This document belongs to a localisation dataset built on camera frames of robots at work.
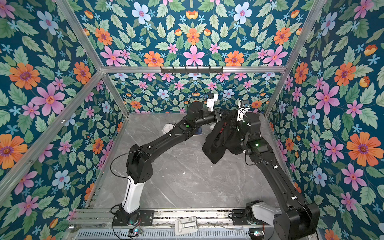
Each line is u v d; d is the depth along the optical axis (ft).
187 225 2.27
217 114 2.22
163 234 2.31
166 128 3.52
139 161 1.79
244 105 1.96
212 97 2.30
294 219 1.22
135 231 2.31
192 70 3.01
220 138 2.63
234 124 2.13
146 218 2.41
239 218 2.41
